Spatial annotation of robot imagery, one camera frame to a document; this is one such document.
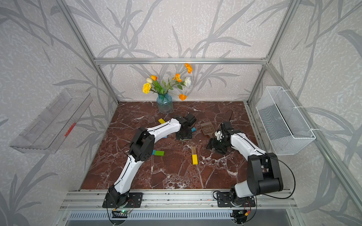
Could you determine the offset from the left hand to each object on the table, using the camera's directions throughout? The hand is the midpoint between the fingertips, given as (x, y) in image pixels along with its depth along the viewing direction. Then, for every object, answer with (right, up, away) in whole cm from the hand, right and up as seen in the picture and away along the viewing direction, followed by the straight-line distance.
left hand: (188, 138), depth 98 cm
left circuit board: (-32, -33, -27) cm, 53 cm away
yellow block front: (+4, -12, -9) cm, 16 cm away
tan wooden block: (+4, -7, -7) cm, 10 cm away
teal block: (+4, +6, -2) cm, 7 cm away
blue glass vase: (-18, +25, +7) cm, 31 cm away
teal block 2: (-15, 0, -36) cm, 39 cm away
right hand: (+14, -4, -10) cm, 18 cm away
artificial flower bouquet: (-25, +38, 0) cm, 45 cm away
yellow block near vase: (-21, +11, +10) cm, 26 cm away
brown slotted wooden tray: (+15, +6, +7) cm, 17 cm away
